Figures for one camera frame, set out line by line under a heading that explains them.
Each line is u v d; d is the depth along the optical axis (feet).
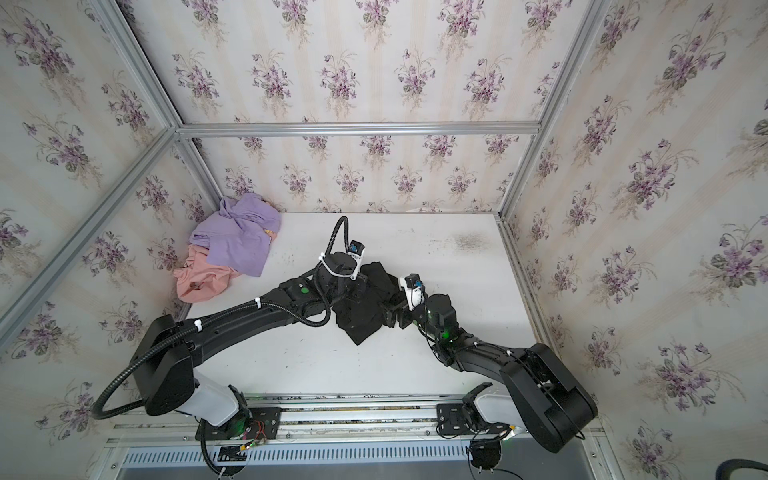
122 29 2.37
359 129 3.31
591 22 2.37
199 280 3.10
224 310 1.61
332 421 2.45
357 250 2.33
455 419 2.40
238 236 3.39
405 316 2.46
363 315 2.66
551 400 1.38
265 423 2.38
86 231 2.09
